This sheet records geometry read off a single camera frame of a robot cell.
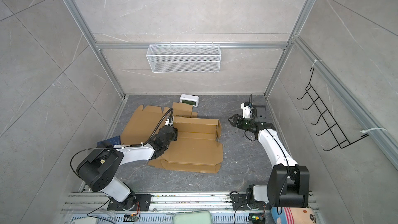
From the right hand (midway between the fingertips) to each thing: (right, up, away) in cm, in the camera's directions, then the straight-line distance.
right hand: (232, 118), depth 86 cm
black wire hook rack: (+39, -3, -22) cm, 45 cm away
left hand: (-35, -3, +6) cm, 36 cm away
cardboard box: (-21, -19, +6) cm, 28 cm away
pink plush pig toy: (+22, -40, -21) cm, 50 cm away
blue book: (-71, -14, +9) cm, 73 cm away
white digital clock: (-26, +12, +25) cm, 38 cm away
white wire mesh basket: (-29, +38, +11) cm, 49 cm away
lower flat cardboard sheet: (-56, -3, +19) cm, 59 cm away
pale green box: (-21, -43, -18) cm, 51 cm away
